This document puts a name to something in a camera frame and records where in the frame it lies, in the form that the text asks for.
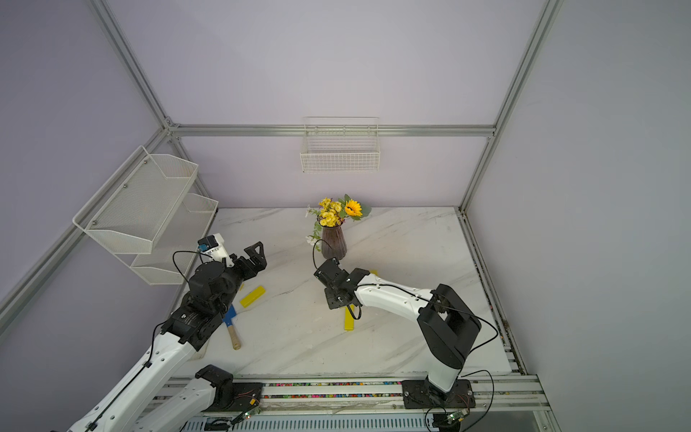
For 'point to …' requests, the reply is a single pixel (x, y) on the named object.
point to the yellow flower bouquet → (331, 213)
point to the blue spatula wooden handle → (236, 342)
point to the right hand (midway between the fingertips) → (342, 298)
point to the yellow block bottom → (375, 272)
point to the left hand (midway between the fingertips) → (250, 253)
